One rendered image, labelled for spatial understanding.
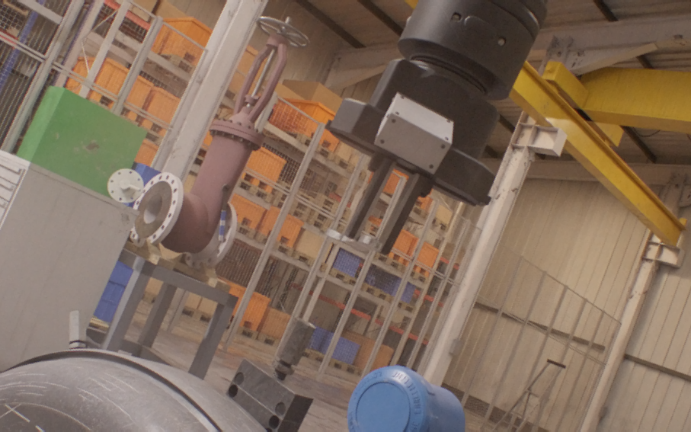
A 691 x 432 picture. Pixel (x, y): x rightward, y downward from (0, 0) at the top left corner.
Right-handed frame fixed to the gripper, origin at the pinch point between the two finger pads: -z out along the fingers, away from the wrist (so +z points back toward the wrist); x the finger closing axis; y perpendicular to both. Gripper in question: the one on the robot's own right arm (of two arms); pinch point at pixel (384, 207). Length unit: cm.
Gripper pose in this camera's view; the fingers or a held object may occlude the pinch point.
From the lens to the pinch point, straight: 54.0
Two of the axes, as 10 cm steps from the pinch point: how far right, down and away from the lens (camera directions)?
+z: 4.5, -8.9, 0.5
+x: 8.9, 4.5, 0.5
